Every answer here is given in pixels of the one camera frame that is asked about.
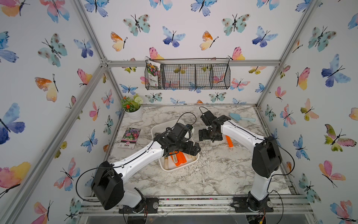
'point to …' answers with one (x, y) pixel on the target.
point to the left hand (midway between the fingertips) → (195, 146)
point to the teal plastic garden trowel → (237, 117)
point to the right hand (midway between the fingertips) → (208, 136)
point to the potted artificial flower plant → (132, 106)
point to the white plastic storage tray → (173, 160)
